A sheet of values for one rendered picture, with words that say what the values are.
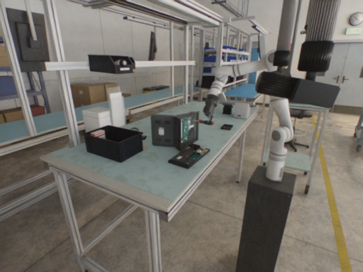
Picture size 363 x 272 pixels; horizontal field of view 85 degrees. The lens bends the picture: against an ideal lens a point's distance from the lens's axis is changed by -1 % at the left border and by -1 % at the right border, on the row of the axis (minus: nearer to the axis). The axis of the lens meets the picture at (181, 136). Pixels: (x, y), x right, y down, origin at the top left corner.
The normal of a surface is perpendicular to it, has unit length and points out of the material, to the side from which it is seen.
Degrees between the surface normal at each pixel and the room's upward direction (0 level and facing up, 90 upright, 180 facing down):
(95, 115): 90
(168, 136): 90
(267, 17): 90
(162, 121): 90
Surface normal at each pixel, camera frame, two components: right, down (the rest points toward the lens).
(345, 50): -0.49, 0.31
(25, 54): 0.88, 0.28
